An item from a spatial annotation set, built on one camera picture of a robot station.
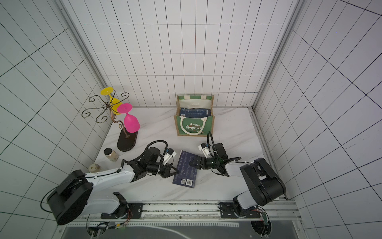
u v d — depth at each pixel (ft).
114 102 2.61
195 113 3.20
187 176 2.64
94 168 2.53
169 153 2.47
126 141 3.22
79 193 1.36
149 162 2.18
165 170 2.33
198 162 2.55
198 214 2.38
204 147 2.69
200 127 3.00
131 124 2.67
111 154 2.78
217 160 2.34
